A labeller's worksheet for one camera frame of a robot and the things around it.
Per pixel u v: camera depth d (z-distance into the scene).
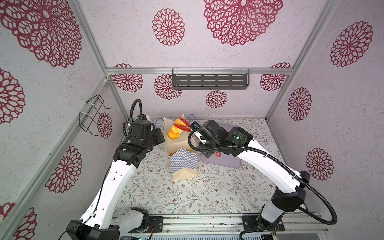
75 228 0.35
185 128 0.66
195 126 0.58
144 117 0.63
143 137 0.53
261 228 0.61
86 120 0.77
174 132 0.69
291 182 0.41
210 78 0.94
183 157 0.76
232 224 0.76
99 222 0.37
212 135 0.49
